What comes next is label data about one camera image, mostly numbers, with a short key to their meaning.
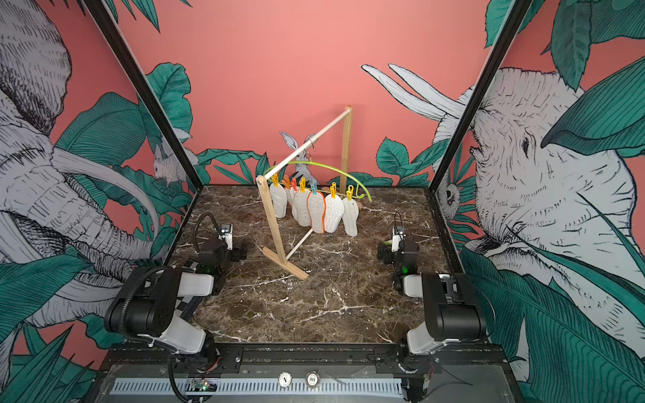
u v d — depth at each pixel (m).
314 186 0.84
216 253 0.73
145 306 0.45
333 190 0.82
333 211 0.90
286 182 0.85
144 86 0.85
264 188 0.61
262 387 0.70
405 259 0.72
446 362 0.76
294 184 0.86
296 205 0.94
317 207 0.91
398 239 0.82
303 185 0.85
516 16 0.70
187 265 0.90
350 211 0.88
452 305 0.51
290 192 0.89
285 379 0.71
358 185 0.78
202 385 0.70
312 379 0.66
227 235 0.82
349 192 0.80
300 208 0.95
